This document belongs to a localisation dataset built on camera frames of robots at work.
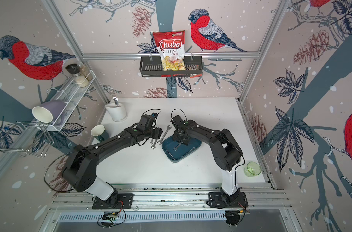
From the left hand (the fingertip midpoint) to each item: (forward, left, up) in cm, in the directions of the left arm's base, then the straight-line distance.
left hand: (161, 127), depth 89 cm
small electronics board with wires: (-46, +23, -14) cm, 53 cm away
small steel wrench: (-4, +5, -12) cm, 14 cm away
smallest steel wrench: (-4, +8, -11) cm, 14 cm away
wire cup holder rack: (-20, +51, +21) cm, 59 cm away
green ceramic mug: (0, +42, -6) cm, 43 cm away
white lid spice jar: (+18, +46, +23) cm, 55 cm away
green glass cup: (-21, -55, -11) cm, 60 cm away
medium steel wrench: (-8, -10, -11) cm, 17 cm away
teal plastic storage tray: (-10, -9, -13) cm, 19 cm away
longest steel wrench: (-4, +1, -12) cm, 12 cm away
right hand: (-3, -9, -9) cm, 13 cm away
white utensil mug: (+15, +33, -3) cm, 36 cm away
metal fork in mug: (+26, +37, -1) cm, 45 cm away
